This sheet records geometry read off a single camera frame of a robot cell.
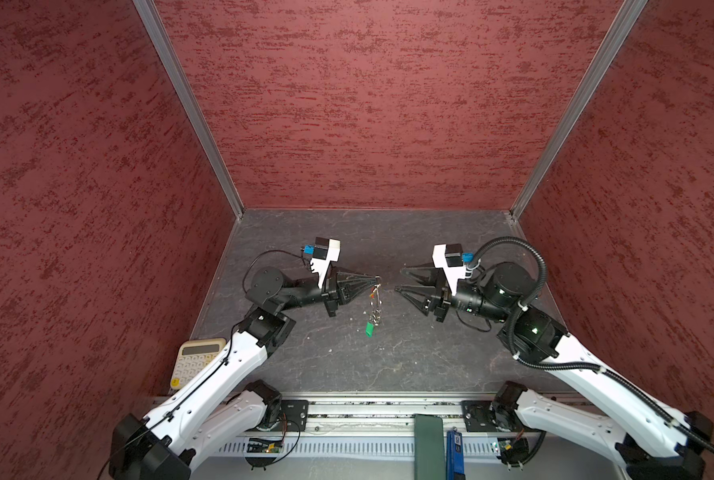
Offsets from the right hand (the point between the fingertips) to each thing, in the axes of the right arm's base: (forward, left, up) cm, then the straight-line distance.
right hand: (398, 287), depth 57 cm
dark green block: (-24, -8, -35) cm, 44 cm away
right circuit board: (-24, -30, -40) cm, 55 cm away
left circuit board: (-21, +34, -39) cm, 56 cm away
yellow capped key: (+1, +5, -4) cm, 6 cm away
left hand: (0, +5, 0) cm, 5 cm away
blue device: (-25, -13, -35) cm, 45 cm away
